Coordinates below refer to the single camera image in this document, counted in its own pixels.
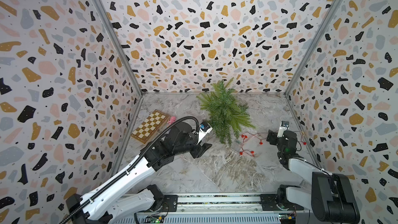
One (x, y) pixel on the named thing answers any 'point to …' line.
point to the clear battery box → (237, 146)
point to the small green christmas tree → (227, 114)
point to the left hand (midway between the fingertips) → (208, 139)
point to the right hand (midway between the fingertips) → (279, 130)
